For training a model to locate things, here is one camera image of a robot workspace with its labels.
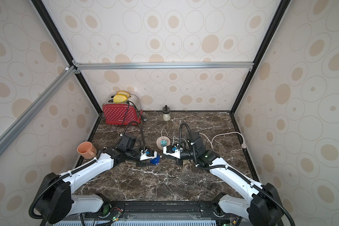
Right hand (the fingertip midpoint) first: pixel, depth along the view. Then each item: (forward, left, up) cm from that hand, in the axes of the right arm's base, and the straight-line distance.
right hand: (163, 157), depth 71 cm
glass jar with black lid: (+43, +3, -12) cm, 45 cm away
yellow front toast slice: (+44, +36, +1) cm, 57 cm away
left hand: (+3, +5, -6) cm, 8 cm away
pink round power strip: (+19, +7, -17) cm, 26 cm away
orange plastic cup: (+8, +50, -11) cm, 52 cm away
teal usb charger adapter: (+17, +3, -13) cm, 21 cm away
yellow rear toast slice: (+52, +35, +1) cm, 62 cm away
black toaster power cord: (+42, +22, -17) cm, 50 cm away
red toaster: (+37, +35, -7) cm, 52 cm away
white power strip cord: (+22, -52, -20) cm, 60 cm away
